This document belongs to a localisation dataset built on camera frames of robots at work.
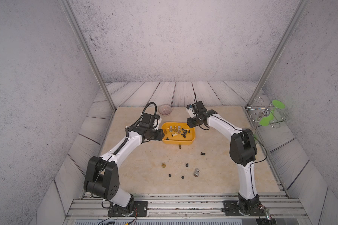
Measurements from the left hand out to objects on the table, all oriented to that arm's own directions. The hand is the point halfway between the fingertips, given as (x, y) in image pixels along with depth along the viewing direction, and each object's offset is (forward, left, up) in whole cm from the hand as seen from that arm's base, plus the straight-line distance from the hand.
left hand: (164, 134), depth 86 cm
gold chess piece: (-14, +1, -14) cm, 19 cm away
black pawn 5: (+12, -17, -14) cm, 25 cm away
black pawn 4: (+5, -1, -13) cm, 14 cm away
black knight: (-6, -25, -14) cm, 30 cm away
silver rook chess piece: (-18, -19, -14) cm, 30 cm away
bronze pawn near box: (+1, -10, -15) cm, 18 cm away
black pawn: (-13, -14, -14) cm, 24 cm away
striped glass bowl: (+34, 0, -12) cm, 36 cm away
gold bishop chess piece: (+12, 0, -14) cm, 18 cm away
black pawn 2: (-19, -3, -15) cm, 24 cm away
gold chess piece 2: (+13, -7, -13) cm, 19 cm away
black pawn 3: (-20, -10, -15) cm, 28 cm away
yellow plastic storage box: (+6, -13, -14) cm, 21 cm away
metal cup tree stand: (+4, -60, +12) cm, 62 cm away
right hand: (+13, -17, -4) cm, 21 cm away
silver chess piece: (+13, -4, -12) cm, 18 cm away
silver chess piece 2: (+12, -10, -13) cm, 20 cm away
